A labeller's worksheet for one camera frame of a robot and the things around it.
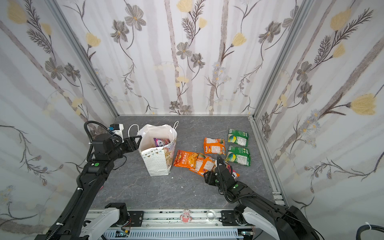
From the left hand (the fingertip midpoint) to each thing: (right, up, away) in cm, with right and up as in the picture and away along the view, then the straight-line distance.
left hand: (135, 133), depth 75 cm
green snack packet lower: (+60, -15, +20) cm, 65 cm away
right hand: (+36, -23, +10) cm, 44 cm away
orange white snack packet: (+37, -19, +16) cm, 44 cm away
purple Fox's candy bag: (+11, -5, +7) cm, 14 cm away
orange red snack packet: (+25, -17, +18) cm, 35 cm away
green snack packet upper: (+63, -3, +29) cm, 69 cm away
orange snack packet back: (+43, -9, +23) cm, 49 cm away
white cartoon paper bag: (+12, -15, +4) cm, 19 cm away
